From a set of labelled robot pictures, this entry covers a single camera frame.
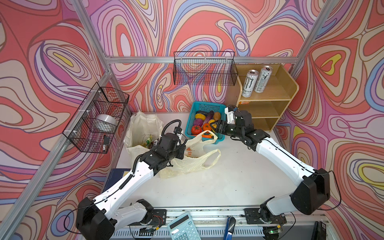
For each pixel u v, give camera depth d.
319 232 0.67
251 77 0.74
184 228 0.69
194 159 0.78
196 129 1.02
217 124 0.70
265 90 0.86
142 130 1.00
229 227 0.67
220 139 0.93
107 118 0.74
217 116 1.08
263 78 0.79
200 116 1.12
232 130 0.66
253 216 0.73
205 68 0.96
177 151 0.69
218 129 0.70
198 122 1.08
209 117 1.12
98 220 0.37
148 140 0.91
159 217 0.73
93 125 0.73
